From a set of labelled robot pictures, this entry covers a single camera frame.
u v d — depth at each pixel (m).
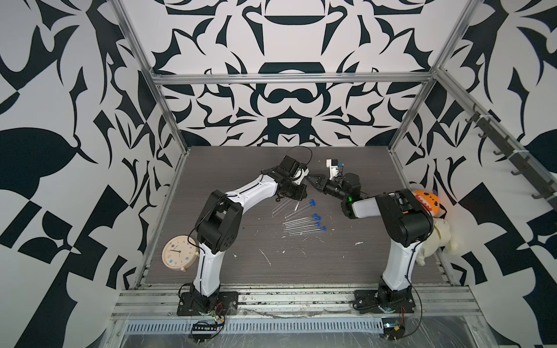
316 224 0.92
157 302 0.76
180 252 0.83
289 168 0.74
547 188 0.50
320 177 0.87
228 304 0.74
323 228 0.92
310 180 0.90
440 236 0.83
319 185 0.84
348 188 0.77
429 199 0.89
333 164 0.89
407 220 0.53
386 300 0.66
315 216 0.96
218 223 0.51
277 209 0.96
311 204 0.99
